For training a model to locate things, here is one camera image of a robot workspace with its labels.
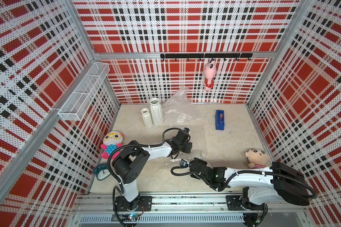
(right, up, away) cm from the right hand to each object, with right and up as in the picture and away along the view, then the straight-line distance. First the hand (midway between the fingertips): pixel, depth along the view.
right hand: (194, 160), depth 83 cm
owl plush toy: (-54, +10, +10) cm, 56 cm away
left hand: (-2, +7, +10) cm, 13 cm away
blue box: (+20, +21, +19) cm, 35 cm away
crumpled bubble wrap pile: (-9, +32, +26) cm, 42 cm away
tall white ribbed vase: (-24, +30, +11) cm, 40 cm away
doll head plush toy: (+37, +1, -1) cm, 37 cm away
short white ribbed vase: (-31, +25, +13) cm, 42 cm away
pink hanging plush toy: (+11, +55, +8) cm, 57 cm away
